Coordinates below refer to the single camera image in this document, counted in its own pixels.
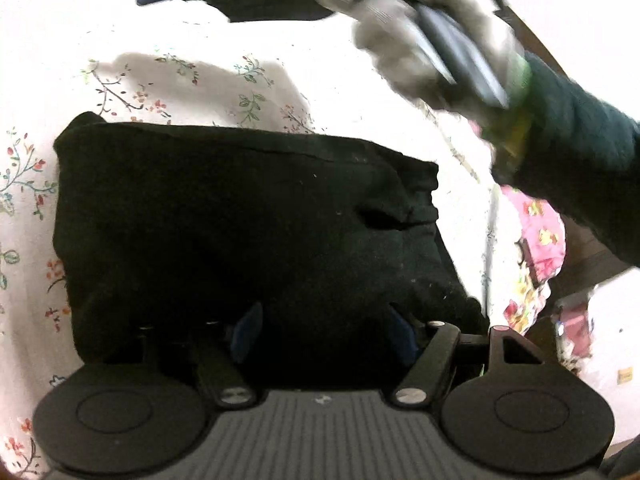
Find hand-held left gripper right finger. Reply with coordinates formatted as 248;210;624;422
389;304;546;409

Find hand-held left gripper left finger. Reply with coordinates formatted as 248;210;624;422
132;302;264;409

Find black pants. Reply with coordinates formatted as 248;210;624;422
52;110;492;392

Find person's right forearm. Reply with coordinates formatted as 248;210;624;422
480;52;640;266

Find person's right hand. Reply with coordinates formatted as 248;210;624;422
312;0;532;125

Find white floral bedsheet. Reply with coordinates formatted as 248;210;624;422
0;0;506;480

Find white and pink bundle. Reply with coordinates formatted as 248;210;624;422
552;267;640;396

